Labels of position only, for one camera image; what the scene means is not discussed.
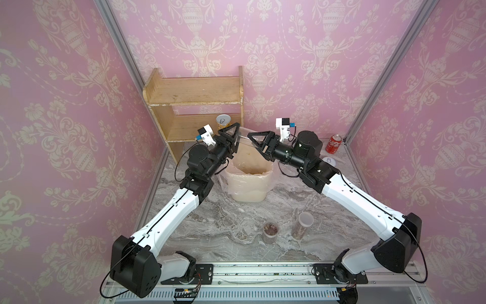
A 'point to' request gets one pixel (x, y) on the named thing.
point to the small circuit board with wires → (186, 293)
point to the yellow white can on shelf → (223, 121)
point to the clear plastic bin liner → (224, 182)
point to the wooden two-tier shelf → (180, 106)
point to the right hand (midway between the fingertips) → (250, 139)
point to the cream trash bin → (250, 174)
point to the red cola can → (333, 144)
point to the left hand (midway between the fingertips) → (243, 129)
